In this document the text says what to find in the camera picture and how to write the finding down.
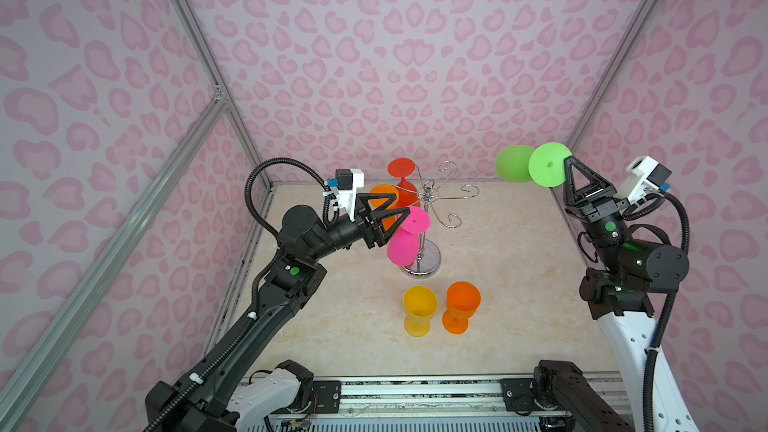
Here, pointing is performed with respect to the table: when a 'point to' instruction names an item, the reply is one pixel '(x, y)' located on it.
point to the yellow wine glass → (420, 305)
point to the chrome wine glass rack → (429, 251)
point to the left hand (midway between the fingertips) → (403, 202)
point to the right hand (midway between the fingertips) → (562, 166)
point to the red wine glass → (408, 193)
